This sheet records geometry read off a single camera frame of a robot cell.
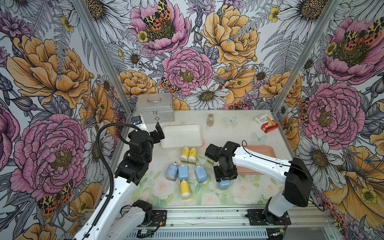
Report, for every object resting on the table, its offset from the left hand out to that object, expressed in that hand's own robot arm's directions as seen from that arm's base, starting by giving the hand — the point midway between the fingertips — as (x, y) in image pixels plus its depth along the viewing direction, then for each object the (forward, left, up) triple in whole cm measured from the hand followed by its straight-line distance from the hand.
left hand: (149, 130), depth 72 cm
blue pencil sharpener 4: (-19, -36, -19) cm, 45 cm away
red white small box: (+25, -73, -26) cm, 81 cm away
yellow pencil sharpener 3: (-20, -16, -22) cm, 34 cm away
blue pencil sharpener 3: (-12, -24, -22) cm, 35 cm away
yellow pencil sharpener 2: (-1, -20, -23) cm, 31 cm away
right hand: (-18, -36, -20) cm, 45 cm away
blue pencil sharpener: (-11, -9, -22) cm, 26 cm away
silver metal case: (+33, +5, -16) cm, 37 cm away
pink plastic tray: (+7, -69, -32) cm, 76 cm away
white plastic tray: (+21, -12, -33) cm, 41 cm away
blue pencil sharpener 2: (-11, -15, -24) cm, 30 cm away
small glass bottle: (+29, -33, -26) cm, 51 cm away
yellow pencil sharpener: (-1, -15, -23) cm, 27 cm away
